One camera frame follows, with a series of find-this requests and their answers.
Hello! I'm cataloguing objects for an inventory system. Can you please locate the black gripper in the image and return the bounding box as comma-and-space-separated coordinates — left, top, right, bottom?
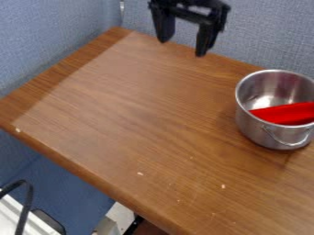
148, 0, 231, 57

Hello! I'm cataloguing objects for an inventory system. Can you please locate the metal pot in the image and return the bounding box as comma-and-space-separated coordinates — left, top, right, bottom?
234, 69, 314, 151

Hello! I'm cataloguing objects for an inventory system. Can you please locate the red star-shaped block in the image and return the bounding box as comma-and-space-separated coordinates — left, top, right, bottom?
250, 102, 314, 125

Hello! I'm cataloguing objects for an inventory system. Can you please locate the white radiator panel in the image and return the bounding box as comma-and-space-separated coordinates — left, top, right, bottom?
0, 196, 61, 235

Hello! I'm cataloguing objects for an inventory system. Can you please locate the white table frame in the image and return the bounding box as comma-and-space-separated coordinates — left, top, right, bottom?
92, 202, 135, 235

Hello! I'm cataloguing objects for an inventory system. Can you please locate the black cable loop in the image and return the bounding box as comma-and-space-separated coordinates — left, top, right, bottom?
0, 179, 36, 235

